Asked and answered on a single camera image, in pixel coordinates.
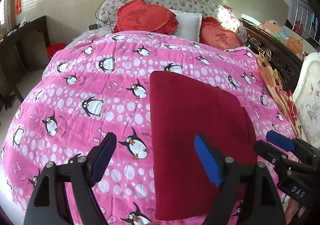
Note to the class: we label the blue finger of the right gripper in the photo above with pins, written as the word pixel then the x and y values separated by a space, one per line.
pixel 305 152

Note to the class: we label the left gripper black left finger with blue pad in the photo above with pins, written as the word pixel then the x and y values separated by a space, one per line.
pixel 49 203

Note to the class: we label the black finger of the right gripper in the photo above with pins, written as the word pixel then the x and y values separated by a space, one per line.
pixel 268 152

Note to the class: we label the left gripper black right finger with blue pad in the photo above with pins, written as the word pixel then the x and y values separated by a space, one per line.
pixel 261 203

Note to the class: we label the orange patterned blanket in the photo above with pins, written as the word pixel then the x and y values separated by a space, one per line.
pixel 283 99

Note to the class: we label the orange bag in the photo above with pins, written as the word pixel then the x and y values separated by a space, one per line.
pixel 294 45

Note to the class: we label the dark red folded garment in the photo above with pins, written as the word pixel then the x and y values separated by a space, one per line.
pixel 181 108

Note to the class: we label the dark shoes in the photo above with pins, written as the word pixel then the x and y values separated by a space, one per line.
pixel 9 102

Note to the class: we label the metal stair railing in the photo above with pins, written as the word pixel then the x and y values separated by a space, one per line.
pixel 305 22

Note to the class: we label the pink penguin quilt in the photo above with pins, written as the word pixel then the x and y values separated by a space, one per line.
pixel 101 85

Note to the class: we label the red heart cushion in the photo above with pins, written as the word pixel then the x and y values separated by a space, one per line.
pixel 212 34

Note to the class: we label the white pillow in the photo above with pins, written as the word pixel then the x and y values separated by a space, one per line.
pixel 189 25

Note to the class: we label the red bin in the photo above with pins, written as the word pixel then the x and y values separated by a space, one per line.
pixel 52 49

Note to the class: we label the dark wooden desk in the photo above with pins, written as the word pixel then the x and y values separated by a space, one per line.
pixel 30 42

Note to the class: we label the black power adapter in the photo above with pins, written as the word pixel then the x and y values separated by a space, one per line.
pixel 93 27

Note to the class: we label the floral padded headboard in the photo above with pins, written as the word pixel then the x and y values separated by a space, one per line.
pixel 208 8

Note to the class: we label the red round ruffled cushion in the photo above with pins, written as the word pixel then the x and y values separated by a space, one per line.
pixel 140 15

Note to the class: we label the dark carved wooden bed frame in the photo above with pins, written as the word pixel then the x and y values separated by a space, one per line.
pixel 278 55

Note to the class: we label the red wall decoration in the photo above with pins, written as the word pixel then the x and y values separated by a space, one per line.
pixel 18 7

